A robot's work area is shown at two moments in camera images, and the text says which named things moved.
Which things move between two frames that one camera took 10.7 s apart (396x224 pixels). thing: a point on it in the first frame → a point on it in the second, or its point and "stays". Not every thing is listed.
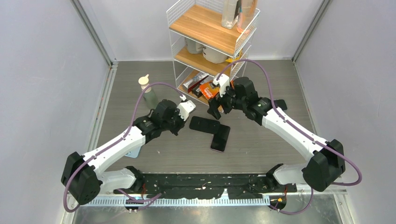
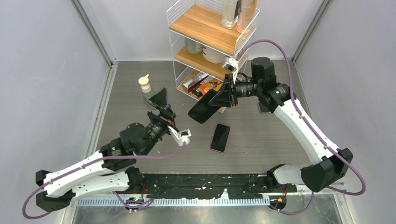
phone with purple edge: [219, 139] stays
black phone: [207, 125] → [201, 111]
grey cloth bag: [193, 46] stays
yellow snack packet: [231, 59] stays
